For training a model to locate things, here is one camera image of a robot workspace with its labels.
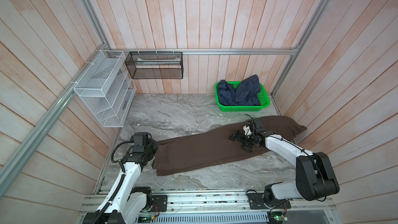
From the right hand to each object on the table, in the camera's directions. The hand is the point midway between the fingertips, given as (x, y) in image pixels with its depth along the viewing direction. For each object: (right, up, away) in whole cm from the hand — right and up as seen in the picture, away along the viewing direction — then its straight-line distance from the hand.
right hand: (233, 140), depth 90 cm
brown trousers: (-36, -8, -3) cm, 37 cm away
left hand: (-43, -1, -6) cm, 44 cm away
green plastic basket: (+26, +25, +16) cm, 40 cm away
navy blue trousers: (+15, +31, +21) cm, 40 cm away
